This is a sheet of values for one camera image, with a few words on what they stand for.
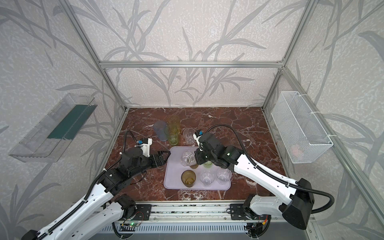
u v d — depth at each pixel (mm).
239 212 739
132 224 707
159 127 963
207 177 845
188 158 785
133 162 549
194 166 880
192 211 753
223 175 861
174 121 1211
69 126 633
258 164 462
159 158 654
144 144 667
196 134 655
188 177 825
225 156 511
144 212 736
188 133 999
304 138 609
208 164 847
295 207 372
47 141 639
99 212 567
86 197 466
